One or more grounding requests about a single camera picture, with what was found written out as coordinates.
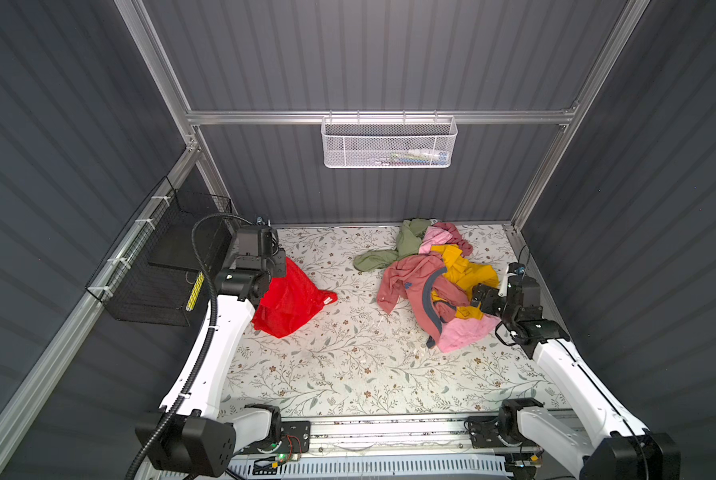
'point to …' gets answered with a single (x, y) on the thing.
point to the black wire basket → (148, 276)
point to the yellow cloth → (462, 273)
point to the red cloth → (291, 302)
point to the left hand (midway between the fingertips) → (267, 254)
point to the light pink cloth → (460, 332)
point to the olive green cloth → (409, 243)
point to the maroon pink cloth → (465, 247)
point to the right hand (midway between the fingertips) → (494, 293)
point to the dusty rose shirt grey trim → (431, 298)
